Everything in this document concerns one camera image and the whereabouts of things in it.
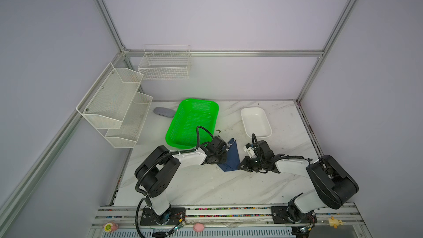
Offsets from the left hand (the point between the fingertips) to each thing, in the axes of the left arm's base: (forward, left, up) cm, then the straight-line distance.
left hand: (224, 159), depth 90 cm
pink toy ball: (-32, +12, 0) cm, 34 cm away
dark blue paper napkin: (+2, -5, -3) cm, 6 cm away
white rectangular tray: (+27, -22, 0) cm, 34 cm away
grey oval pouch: (+34, +40, +1) cm, 52 cm away
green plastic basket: (+19, +27, -2) cm, 33 cm away
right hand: (-5, -6, +1) cm, 8 cm away
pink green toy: (-32, +49, +2) cm, 58 cm away
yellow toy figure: (-30, -46, +4) cm, 55 cm away
